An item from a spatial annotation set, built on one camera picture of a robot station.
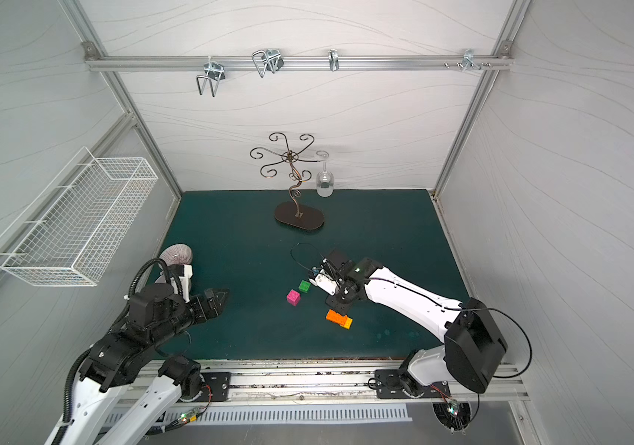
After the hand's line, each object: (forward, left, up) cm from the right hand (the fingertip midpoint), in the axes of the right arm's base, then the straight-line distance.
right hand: (338, 295), depth 82 cm
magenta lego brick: (0, +14, -4) cm, 15 cm away
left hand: (-7, +31, +12) cm, 34 cm away
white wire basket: (+3, +68, +24) cm, 72 cm away
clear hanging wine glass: (+37, +6, +13) cm, 39 cm away
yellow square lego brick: (-5, -3, -7) cm, 10 cm away
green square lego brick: (+5, +11, -6) cm, 14 cm away
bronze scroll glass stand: (+36, +21, -6) cm, 43 cm away
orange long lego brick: (-4, +1, -6) cm, 8 cm away
